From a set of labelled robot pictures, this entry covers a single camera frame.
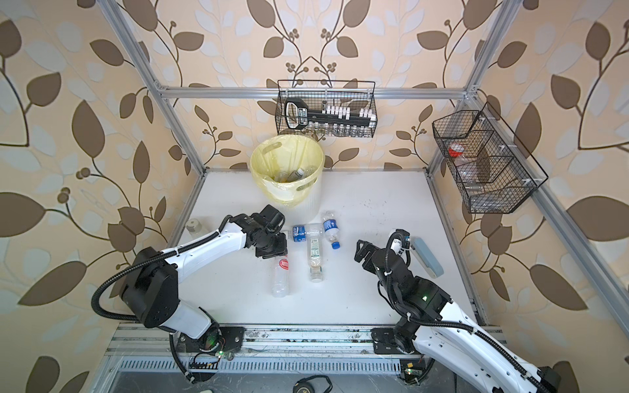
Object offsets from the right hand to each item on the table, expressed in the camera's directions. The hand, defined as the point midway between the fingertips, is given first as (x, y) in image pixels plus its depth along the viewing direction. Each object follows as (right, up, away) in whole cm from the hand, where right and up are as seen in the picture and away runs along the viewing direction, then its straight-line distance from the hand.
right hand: (367, 248), depth 75 cm
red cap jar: (+31, +32, +6) cm, 44 cm away
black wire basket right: (+38, +24, -3) cm, 45 cm away
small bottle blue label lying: (-22, +2, +19) cm, 29 cm away
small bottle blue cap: (-10, +3, +21) cm, 24 cm away
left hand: (-28, -2, +10) cm, 30 cm away
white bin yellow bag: (-29, +28, +30) cm, 50 cm away
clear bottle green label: (-26, +25, +28) cm, 46 cm away
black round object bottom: (-19, -35, -10) cm, 41 cm away
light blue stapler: (+25, -8, +11) cm, 28 cm away
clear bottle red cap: (-27, -12, +2) cm, 30 cm away
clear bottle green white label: (-17, -4, +14) cm, 22 cm away
